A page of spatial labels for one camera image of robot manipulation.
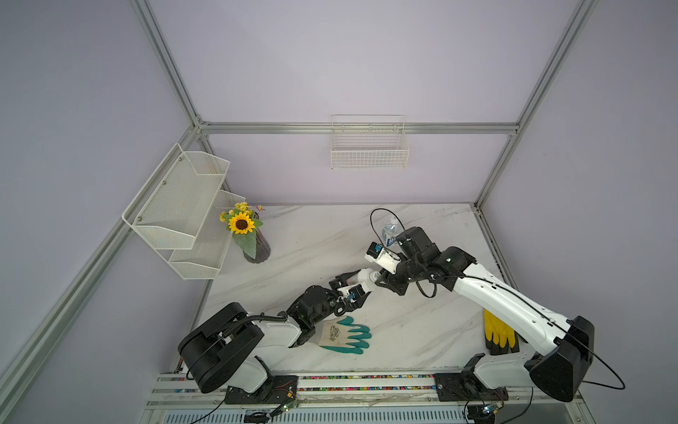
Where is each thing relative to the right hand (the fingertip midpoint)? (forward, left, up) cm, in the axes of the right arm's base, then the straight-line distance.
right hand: (382, 279), depth 76 cm
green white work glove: (-10, +13, -16) cm, 23 cm away
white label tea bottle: (+1, +5, +1) cm, 5 cm away
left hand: (+3, +6, -5) cm, 8 cm away
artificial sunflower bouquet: (+17, +43, +7) cm, 47 cm away
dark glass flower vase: (+20, +43, -12) cm, 49 cm away
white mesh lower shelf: (+17, +58, -5) cm, 61 cm away
